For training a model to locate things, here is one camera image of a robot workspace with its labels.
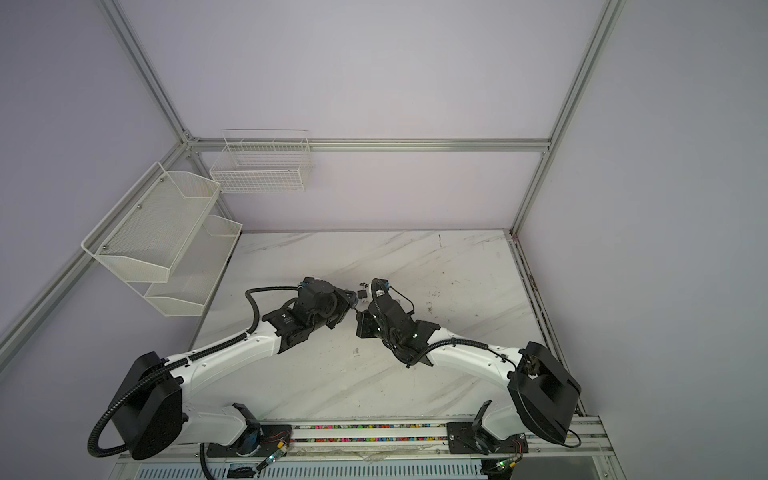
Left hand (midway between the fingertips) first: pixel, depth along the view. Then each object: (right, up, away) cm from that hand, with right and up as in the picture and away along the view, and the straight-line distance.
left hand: (356, 297), depth 83 cm
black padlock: (0, -1, +19) cm, 19 cm away
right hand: (0, -5, -3) cm, 6 cm away
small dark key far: (0, +2, +22) cm, 22 cm away
